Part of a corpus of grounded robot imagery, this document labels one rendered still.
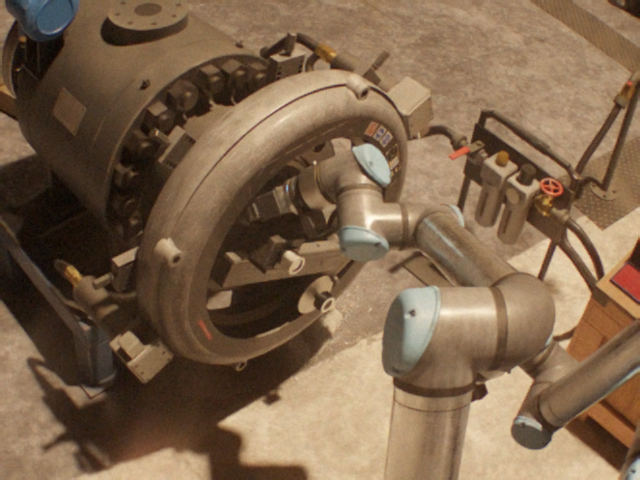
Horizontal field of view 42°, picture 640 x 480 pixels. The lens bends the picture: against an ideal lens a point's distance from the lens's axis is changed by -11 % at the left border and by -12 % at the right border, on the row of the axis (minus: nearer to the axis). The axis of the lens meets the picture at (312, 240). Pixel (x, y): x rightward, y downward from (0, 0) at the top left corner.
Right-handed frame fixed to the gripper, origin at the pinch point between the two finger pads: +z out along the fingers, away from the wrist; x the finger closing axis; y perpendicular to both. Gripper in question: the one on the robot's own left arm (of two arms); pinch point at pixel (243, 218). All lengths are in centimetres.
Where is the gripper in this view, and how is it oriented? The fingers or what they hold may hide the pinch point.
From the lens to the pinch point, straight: 195.4
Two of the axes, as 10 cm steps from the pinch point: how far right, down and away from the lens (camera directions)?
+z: -8.1, 3.1, 5.1
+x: -4.8, 1.7, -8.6
